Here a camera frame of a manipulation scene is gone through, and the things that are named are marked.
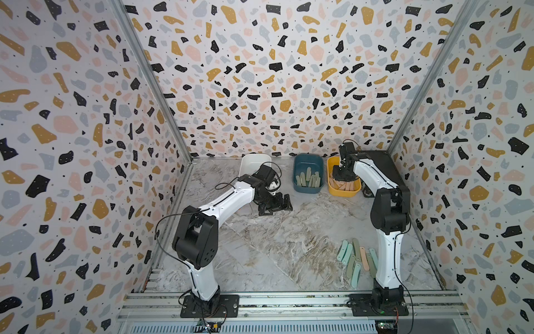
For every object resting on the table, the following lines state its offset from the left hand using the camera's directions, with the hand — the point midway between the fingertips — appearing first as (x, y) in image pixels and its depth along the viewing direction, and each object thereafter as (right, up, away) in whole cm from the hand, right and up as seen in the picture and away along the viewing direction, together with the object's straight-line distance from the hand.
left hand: (286, 209), depth 86 cm
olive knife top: (+18, +15, +27) cm, 36 cm away
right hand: (+27, +14, +17) cm, 35 cm away
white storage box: (-19, +21, +27) cm, 39 cm away
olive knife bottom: (+30, -17, +2) cm, 35 cm away
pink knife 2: (+35, +9, +23) cm, 43 cm away
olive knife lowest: (+27, -21, -1) cm, 34 cm away
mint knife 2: (+25, -18, 0) cm, 31 cm away
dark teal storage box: (+10, +22, +32) cm, 40 cm away
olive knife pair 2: (+7, +12, +26) cm, 30 cm away
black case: (+58, +23, +35) cm, 71 cm away
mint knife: (+23, -19, 0) cm, 29 cm away
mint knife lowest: (+27, -25, -5) cm, 38 cm away
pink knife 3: (+32, -20, -1) cm, 38 cm away
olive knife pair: (+13, +15, +28) cm, 34 cm away
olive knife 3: (+15, +11, +24) cm, 30 cm away
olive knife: (+10, +12, +27) cm, 31 cm away
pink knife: (+30, +9, +23) cm, 39 cm away
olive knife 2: (+17, +12, +24) cm, 32 cm away
